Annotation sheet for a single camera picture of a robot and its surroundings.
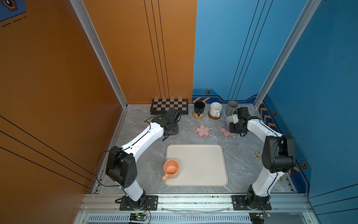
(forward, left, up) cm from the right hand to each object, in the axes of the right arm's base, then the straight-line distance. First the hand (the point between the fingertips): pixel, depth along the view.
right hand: (230, 129), depth 97 cm
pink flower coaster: (+3, +19, -5) cm, 20 cm away
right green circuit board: (-50, -5, -8) cm, 51 cm away
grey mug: (+21, -5, +3) cm, 22 cm away
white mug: (+16, +9, +3) cm, 19 cm away
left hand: (-6, +39, +9) cm, 41 cm away
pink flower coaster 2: (+2, +3, -5) cm, 6 cm away
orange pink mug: (-26, +41, -5) cm, 49 cm away
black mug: (+20, +21, +2) cm, 29 cm away
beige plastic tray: (-23, +23, -6) cm, 33 cm away
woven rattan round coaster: (+15, +22, -5) cm, 27 cm away
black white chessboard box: (+25, +54, -2) cm, 59 cm away
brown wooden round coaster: (+14, +9, -4) cm, 17 cm away
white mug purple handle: (+5, +1, +5) cm, 7 cm away
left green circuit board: (-49, +58, -7) cm, 76 cm away
